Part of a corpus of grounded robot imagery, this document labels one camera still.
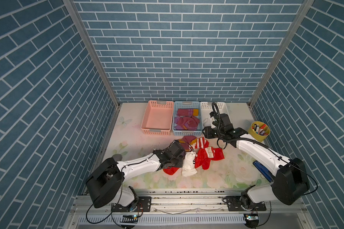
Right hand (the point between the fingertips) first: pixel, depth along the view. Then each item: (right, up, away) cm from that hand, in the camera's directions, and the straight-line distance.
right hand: (206, 130), depth 86 cm
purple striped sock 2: (-11, +4, +21) cm, 24 cm away
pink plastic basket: (-33, +7, +24) cm, 41 cm away
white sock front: (-11, -21, -3) cm, 24 cm away
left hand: (-13, -19, -2) cm, 23 cm away
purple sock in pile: (-12, -9, +12) cm, 19 cm away
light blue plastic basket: (-10, +18, +31) cm, 37 cm away
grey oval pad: (-56, -17, +4) cm, 59 cm away
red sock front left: (-22, -24, 0) cm, 33 cm away
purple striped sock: (-10, +12, +23) cm, 28 cm away
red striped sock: (-2, -9, +8) cm, 13 cm away
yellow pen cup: (+35, -1, +5) cm, 35 cm away
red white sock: (0, -16, +3) cm, 16 cm away
